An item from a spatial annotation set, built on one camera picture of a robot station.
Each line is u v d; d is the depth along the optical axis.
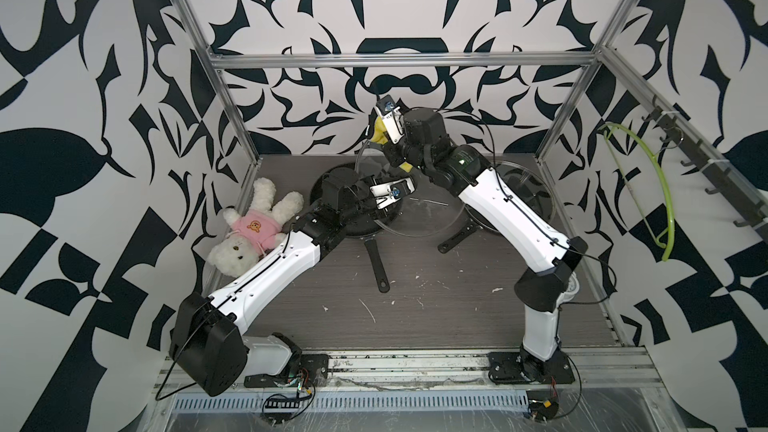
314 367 0.75
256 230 0.89
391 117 0.58
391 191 0.61
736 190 0.55
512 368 0.74
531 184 1.13
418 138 0.52
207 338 0.39
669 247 0.66
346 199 0.54
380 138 0.71
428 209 1.08
